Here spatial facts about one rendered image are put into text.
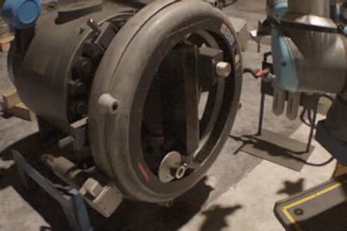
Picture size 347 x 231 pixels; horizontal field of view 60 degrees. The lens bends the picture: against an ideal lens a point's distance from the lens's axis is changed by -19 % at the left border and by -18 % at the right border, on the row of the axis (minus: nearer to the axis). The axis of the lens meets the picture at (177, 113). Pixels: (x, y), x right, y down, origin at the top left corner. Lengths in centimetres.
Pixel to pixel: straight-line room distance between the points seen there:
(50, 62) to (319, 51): 99
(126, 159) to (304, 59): 57
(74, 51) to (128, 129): 41
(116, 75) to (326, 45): 55
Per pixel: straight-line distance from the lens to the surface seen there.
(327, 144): 92
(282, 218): 119
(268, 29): 127
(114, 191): 108
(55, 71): 131
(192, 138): 121
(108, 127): 96
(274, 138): 219
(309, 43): 75
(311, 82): 78
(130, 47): 96
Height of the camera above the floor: 116
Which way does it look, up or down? 28 degrees down
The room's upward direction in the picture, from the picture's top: 1 degrees counter-clockwise
